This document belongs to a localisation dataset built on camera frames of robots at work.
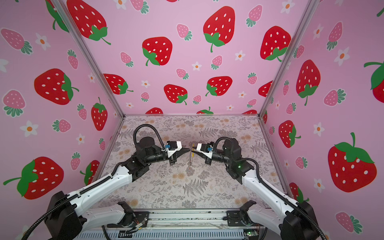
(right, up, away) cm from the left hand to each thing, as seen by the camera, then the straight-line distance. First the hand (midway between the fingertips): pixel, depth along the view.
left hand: (188, 148), depth 68 cm
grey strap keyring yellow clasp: (+2, -3, +2) cm, 4 cm away
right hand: (+2, 0, +2) cm, 3 cm away
